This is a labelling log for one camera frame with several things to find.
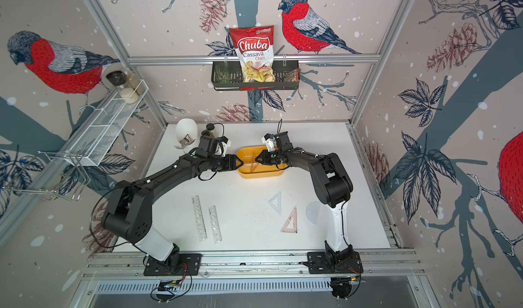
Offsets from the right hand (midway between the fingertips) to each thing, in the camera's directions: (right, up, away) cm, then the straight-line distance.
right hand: (255, 158), depth 97 cm
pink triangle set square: (-2, -4, +2) cm, 5 cm away
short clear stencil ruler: (-16, -26, -14) cm, 34 cm away
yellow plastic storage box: (-4, +2, +4) cm, 6 cm away
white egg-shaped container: (-37, +16, +5) cm, 40 cm away
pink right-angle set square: (+16, -26, -14) cm, 34 cm away
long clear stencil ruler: (-24, -24, -12) cm, 36 cm away
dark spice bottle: (-25, +14, +8) cm, 30 cm away
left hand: (-6, +1, -9) cm, 11 cm away
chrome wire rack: (-58, -1, -36) cm, 69 cm away
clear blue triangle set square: (+10, -19, -7) cm, 23 cm away
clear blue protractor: (+26, -22, -11) cm, 36 cm away
